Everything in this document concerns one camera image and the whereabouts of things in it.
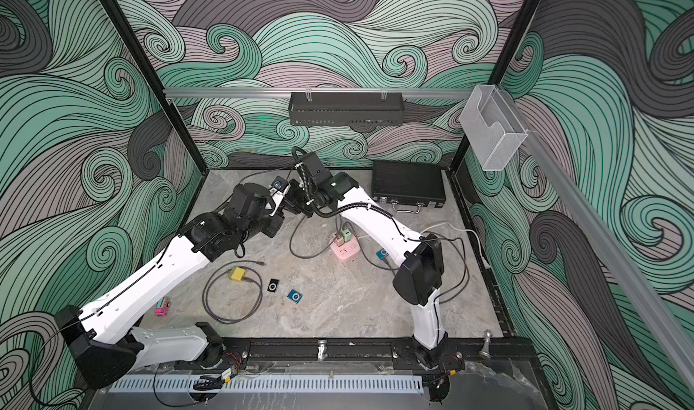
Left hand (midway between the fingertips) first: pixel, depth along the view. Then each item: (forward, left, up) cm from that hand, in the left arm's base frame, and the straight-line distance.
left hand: (276, 204), depth 73 cm
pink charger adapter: (+1, -17, -22) cm, 28 cm away
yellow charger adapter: (-9, +16, -27) cm, 33 cm away
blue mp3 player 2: (-1, -32, -27) cm, 42 cm away
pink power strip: (-1, -21, -26) cm, 33 cm away
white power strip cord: (+10, -68, -29) cm, 74 cm away
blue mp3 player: (-16, -3, -27) cm, 31 cm away
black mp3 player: (-12, +4, -27) cm, 30 cm away
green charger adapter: (+3, -20, -21) cm, 29 cm away
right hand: (0, +1, -1) cm, 2 cm away
